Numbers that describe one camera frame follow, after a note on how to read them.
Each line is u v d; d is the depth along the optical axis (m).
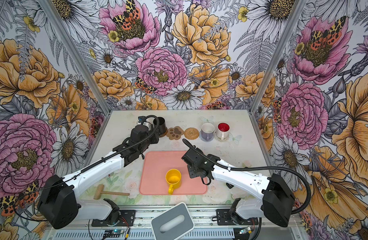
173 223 0.73
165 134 1.02
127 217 0.75
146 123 0.73
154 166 0.92
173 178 0.87
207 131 1.07
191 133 1.08
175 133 1.08
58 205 0.41
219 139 1.04
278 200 0.41
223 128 1.05
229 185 0.83
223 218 0.73
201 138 1.05
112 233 0.71
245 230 0.72
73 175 0.45
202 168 0.56
